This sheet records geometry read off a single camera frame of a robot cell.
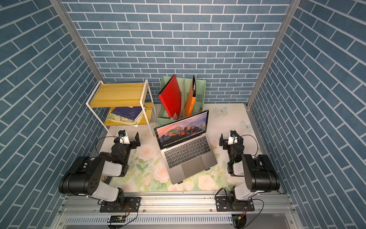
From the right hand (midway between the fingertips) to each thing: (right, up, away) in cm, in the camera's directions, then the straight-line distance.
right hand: (231, 134), depth 91 cm
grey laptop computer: (-30, -7, -7) cm, 31 cm away
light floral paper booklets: (-72, +10, -1) cm, 73 cm away
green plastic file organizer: (-46, +38, +15) cm, 62 cm away
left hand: (-63, +1, -1) cm, 63 cm away
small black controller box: (-64, -41, -18) cm, 78 cm away
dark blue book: (-67, +14, +3) cm, 69 cm away
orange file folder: (-26, +20, -4) cm, 33 cm away
